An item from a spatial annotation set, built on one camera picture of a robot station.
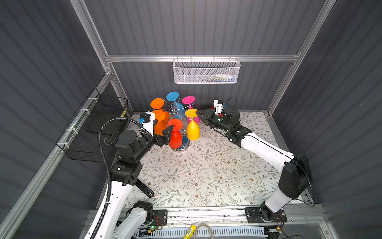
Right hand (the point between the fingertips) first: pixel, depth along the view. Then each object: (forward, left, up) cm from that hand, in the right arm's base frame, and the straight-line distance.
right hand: (196, 114), depth 73 cm
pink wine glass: (+12, +4, -1) cm, 13 cm away
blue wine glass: (+5, +9, -2) cm, 11 cm away
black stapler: (-26, +31, -35) cm, 53 cm away
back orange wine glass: (+8, +21, 0) cm, 22 cm away
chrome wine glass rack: (+8, +9, -38) cm, 39 cm away
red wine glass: (-8, +11, -9) cm, 16 cm away
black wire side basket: (-14, +54, -2) cm, 56 cm away
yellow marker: (-46, +3, -31) cm, 56 cm away
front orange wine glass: (-2, +20, -7) cm, 21 cm away
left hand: (-10, +14, +5) cm, 18 cm away
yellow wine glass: (-2, +2, -10) cm, 10 cm away
